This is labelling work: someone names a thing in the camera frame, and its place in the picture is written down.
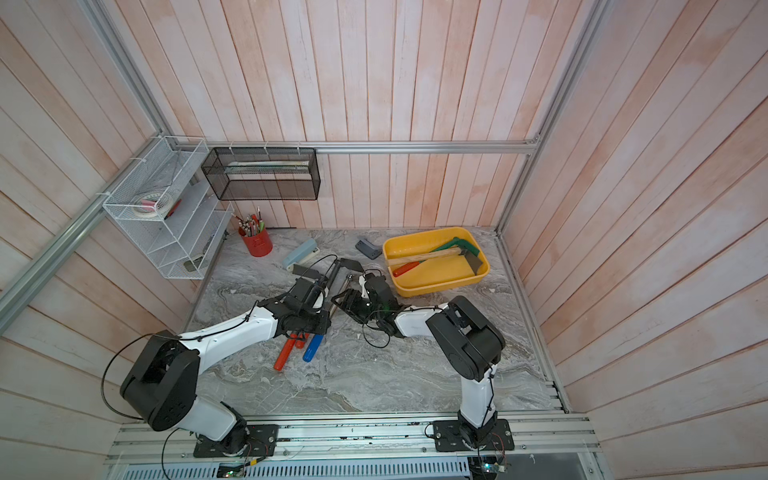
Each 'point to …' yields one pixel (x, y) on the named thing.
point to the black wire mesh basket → (263, 173)
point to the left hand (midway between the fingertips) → (326, 326)
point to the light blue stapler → (301, 254)
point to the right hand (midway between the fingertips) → (335, 303)
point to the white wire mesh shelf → (183, 241)
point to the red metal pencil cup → (259, 244)
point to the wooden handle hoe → (474, 259)
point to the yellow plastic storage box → (435, 272)
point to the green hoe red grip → (455, 244)
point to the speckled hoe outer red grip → (287, 347)
